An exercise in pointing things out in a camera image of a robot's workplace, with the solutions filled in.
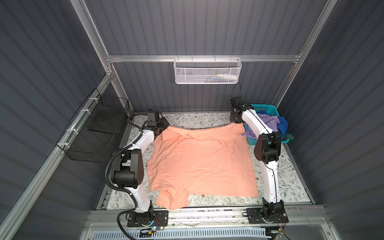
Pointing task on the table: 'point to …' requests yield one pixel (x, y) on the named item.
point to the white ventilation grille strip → (252, 234)
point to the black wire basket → (93, 133)
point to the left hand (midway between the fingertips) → (166, 121)
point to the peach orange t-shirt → (201, 161)
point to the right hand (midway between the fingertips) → (238, 119)
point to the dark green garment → (288, 136)
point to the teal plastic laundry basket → (272, 109)
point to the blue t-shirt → (282, 126)
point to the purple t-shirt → (270, 121)
